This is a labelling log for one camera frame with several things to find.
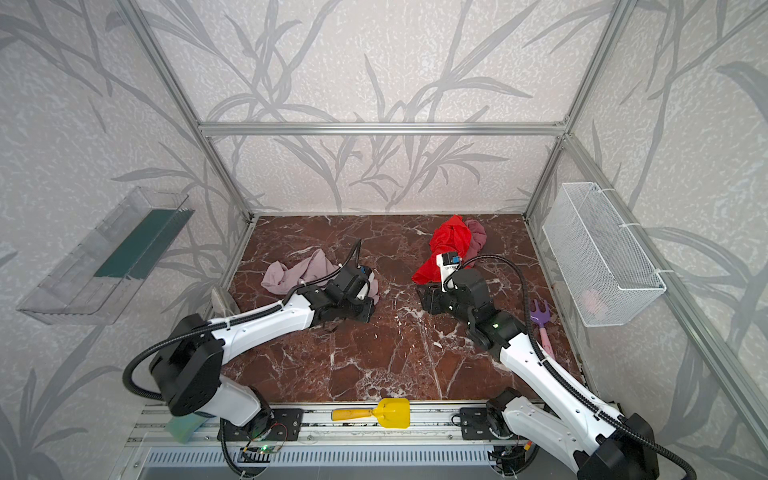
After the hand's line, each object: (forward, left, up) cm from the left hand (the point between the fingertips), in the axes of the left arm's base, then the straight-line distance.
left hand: (376, 300), depth 86 cm
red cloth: (+23, -24, +2) cm, 33 cm away
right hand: (+1, -13, +12) cm, 18 cm away
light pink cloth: (+10, +33, -5) cm, 35 cm away
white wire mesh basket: (-7, -50, +27) cm, 57 cm away
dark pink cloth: (+26, -34, -3) cm, 43 cm away
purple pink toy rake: (-1, -51, -7) cm, 51 cm away
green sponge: (-31, +45, -6) cm, 56 cm away
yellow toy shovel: (-28, -5, -8) cm, 29 cm away
